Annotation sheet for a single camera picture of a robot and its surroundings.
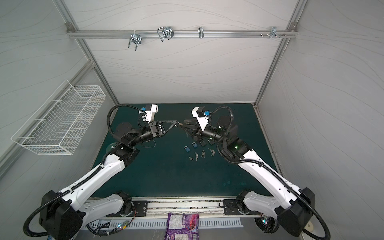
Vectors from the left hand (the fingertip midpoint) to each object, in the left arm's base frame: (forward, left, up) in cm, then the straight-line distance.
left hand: (178, 122), depth 60 cm
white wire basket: (+2, +57, -7) cm, 57 cm away
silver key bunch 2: (+7, -18, -39) cm, 43 cm away
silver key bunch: (+4, -8, -39) cm, 40 cm away
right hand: (+3, -3, -1) cm, 5 cm away
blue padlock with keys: (+12, -6, -39) cm, 42 cm away
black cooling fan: (-30, -43, -42) cm, 67 cm away
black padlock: (+14, -17, -39) cm, 45 cm away
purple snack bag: (-32, -2, -37) cm, 49 cm away
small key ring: (+2, -4, -39) cm, 39 cm away
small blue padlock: (+9, -1, -39) cm, 40 cm away
